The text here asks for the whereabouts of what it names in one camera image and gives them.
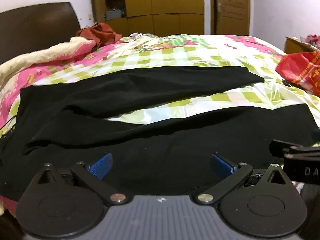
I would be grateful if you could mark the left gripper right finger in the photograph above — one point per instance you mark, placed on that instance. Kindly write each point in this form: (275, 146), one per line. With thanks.
(233, 175)

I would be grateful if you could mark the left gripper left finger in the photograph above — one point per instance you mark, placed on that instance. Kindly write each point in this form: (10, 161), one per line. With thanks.
(91, 175)

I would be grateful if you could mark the black pants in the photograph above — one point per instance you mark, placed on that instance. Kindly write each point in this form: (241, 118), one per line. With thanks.
(65, 123)

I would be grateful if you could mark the red plastic bag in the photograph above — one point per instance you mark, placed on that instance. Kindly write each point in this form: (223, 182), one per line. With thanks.
(301, 69)

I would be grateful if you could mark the wooden bedside table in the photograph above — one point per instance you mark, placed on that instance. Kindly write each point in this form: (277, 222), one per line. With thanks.
(293, 45)

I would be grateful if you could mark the pink floral cream quilt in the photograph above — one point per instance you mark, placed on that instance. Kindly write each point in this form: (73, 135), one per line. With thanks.
(26, 69)

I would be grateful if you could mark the green checkered bed sheet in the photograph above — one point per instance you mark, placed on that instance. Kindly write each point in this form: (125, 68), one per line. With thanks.
(146, 50)

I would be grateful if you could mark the rust red garment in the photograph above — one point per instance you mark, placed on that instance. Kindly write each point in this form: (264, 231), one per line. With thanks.
(101, 33)

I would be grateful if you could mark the dark brown headboard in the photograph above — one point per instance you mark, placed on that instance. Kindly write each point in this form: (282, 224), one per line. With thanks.
(36, 27)

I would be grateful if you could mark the brown wooden door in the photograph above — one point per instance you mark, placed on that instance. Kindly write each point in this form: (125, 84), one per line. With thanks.
(231, 17)

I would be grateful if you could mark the brown wooden wardrobe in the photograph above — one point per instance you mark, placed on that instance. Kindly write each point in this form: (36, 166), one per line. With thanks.
(159, 17)

